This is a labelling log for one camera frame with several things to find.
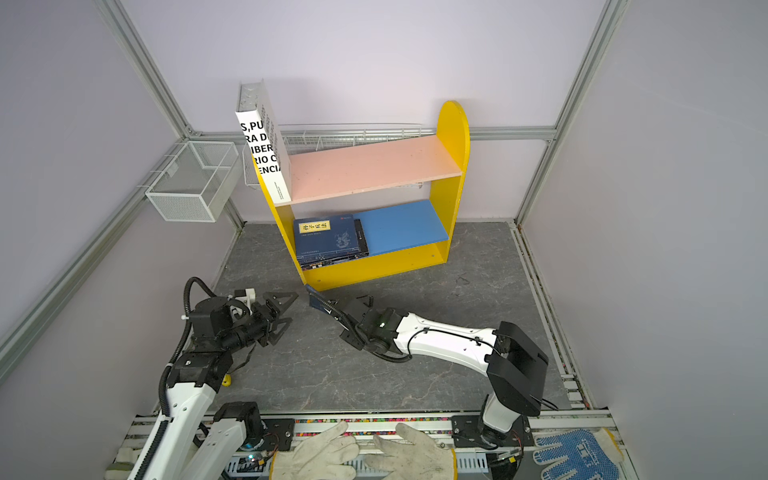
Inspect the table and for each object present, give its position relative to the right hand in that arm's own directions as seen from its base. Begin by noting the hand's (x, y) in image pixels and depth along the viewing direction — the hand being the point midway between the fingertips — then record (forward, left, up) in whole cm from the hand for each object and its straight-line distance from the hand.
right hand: (354, 320), depth 80 cm
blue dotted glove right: (-29, -58, -13) cm, 66 cm away
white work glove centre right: (-30, -17, -13) cm, 37 cm away
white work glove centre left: (-30, +6, -12) cm, 32 cm away
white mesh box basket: (+42, +53, +15) cm, 69 cm away
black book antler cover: (+22, +10, +8) cm, 25 cm away
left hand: (-1, +13, +8) cm, 16 cm away
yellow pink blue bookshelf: (+27, -13, +3) cm, 30 cm away
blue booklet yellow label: (+22, +10, +8) cm, 25 cm away
